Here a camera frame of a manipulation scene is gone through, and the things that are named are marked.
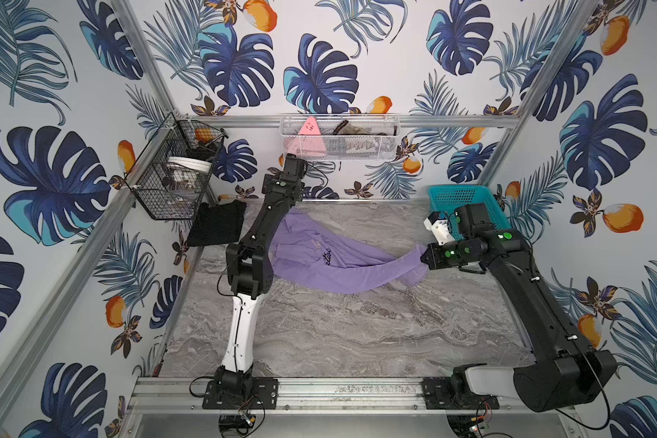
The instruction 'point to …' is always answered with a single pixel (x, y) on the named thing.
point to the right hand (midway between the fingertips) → (426, 255)
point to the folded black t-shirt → (219, 224)
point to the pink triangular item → (308, 142)
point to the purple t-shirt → (312, 255)
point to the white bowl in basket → (191, 164)
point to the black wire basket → (171, 178)
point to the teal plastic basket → (447, 199)
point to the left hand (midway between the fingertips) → (280, 181)
